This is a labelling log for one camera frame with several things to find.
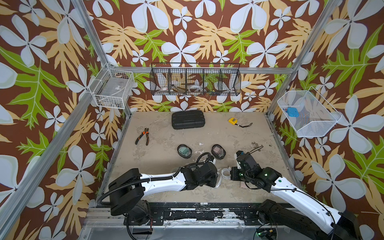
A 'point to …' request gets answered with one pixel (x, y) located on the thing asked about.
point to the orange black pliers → (146, 132)
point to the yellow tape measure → (234, 121)
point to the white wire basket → (112, 89)
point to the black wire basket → (195, 79)
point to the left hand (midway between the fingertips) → (218, 176)
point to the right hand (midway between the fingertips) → (227, 172)
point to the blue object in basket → (293, 112)
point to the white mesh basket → (306, 113)
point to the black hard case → (188, 119)
